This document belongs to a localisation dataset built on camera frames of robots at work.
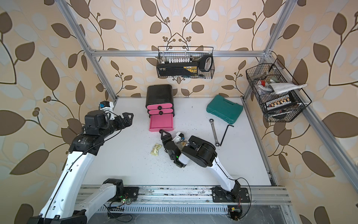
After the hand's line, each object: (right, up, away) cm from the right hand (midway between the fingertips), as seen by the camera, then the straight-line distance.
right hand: (161, 133), depth 94 cm
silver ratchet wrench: (+36, +8, +11) cm, 39 cm away
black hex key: (+45, -1, +4) cm, 45 cm away
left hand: (-14, +13, -24) cm, 31 cm away
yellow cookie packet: (-3, -11, -5) cm, 12 cm away
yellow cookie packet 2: (+15, -7, -3) cm, 17 cm away
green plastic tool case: (+50, +16, +15) cm, 54 cm away
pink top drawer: (-2, +18, +1) cm, 18 cm away
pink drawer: (-7, +14, +5) cm, 17 cm away
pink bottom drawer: (+1, +7, +8) cm, 10 cm away
